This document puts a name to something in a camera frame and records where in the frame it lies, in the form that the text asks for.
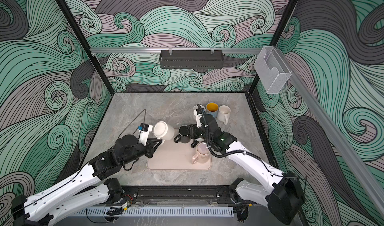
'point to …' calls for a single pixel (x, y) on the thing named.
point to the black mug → (183, 136)
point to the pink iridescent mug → (202, 155)
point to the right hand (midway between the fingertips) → (189, 127)
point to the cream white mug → (162, 130)
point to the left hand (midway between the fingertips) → (161, 140)
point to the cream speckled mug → (195, 111)
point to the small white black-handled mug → (194, 142)
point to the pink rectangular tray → (171, 155)
